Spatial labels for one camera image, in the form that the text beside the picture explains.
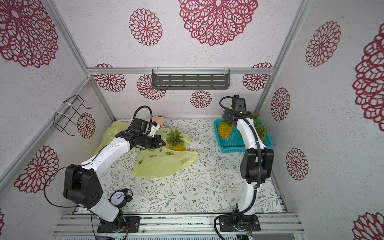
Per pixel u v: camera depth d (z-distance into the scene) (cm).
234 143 106
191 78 95
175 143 87
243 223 69
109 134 103
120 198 80
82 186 44
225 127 97
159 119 112
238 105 71
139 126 68
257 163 51
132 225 73
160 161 82
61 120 73
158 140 75
